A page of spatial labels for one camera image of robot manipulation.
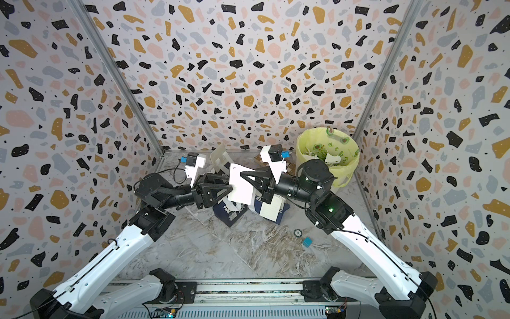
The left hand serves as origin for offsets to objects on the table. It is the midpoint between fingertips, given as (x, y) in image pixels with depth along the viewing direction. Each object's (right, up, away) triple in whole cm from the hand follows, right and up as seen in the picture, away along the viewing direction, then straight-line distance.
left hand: (231, 188), depth 56 cm
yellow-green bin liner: (+44, +14, +37) cm, 59 cm away
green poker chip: (+24, -23, +34) cm, 48 cm away
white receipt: (+12, -11, +21) cm, 26 cm away
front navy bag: (-9, -13, +28) cm, 32 cm away
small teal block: (+28, -26, +30) cm, 49 cm away
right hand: (+4, +4, -3) cm, 6 cm away
